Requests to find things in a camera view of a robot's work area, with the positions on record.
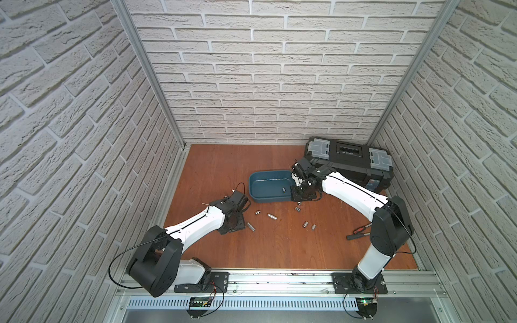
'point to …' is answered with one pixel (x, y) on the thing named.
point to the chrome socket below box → (297, 208)
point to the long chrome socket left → (250, 226)
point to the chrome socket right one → (305, 224)
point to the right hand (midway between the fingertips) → (297, 197)
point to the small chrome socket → (258, 212)
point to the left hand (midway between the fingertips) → (239, 222)
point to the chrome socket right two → (314, 227)
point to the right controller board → (367, 306)
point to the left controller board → (198, 305)
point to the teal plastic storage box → (270, 186)
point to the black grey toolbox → (358, 159)
